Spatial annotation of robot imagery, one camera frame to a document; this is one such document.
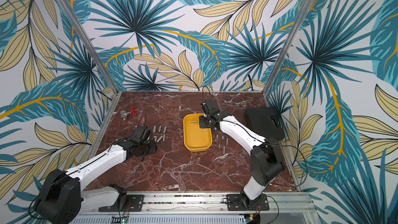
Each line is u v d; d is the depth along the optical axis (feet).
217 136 3.13
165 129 3.21
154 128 3.20
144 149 2.37
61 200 1.30
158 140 3.07
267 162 1.47
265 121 3.18
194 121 3.34
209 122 2.05
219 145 3.03
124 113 3.39
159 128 3.25
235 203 2.40
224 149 3.01
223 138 3.12
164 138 3.11
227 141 3.07
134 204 2.42
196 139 3.12
